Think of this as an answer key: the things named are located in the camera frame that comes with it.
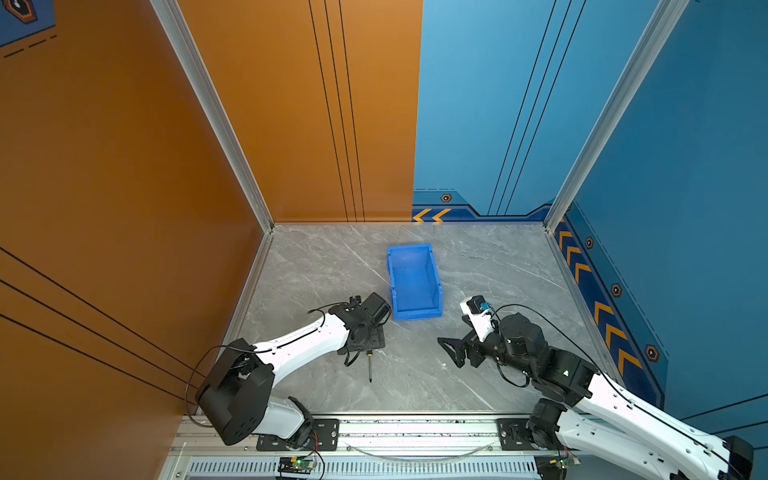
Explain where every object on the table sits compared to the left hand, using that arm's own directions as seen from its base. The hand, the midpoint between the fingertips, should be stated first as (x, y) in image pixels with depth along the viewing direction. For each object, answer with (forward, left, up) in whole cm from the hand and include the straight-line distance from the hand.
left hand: (370, 339), depth 86 cm
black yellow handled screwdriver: (-3, 0, -3) cm, 5 cm away
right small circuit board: (-28, -48, -3) cm, 55 cm away
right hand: (-4, -20, +16) cm, 26 cm away
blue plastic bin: (+21, -14, -1) cm, 25 cm away
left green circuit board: (-29, +16, -5) cm, 34 cm away
